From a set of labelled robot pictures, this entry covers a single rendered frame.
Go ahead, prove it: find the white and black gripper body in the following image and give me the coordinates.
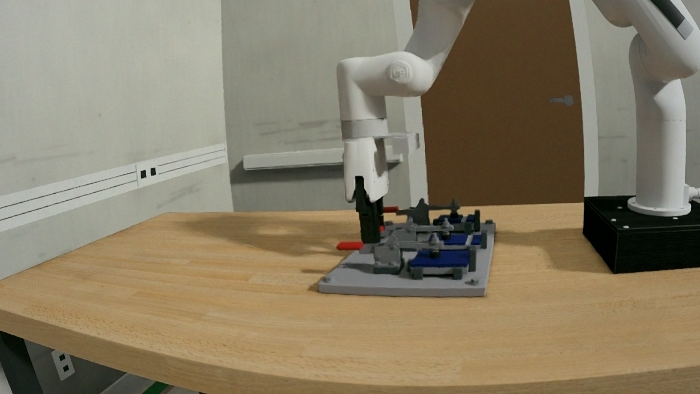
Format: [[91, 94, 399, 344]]
[[342, 137, 389, 203]]

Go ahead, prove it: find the blue part with slot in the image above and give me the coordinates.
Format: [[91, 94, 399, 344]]
[[439, 234, 481, 249]]

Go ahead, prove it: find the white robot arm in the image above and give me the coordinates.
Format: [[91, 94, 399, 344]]
[[336, 0, 700, 217]]

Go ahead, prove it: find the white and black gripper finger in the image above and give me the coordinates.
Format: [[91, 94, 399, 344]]
[[356, 176, 381, 244], [366, 196, 385, 230]]

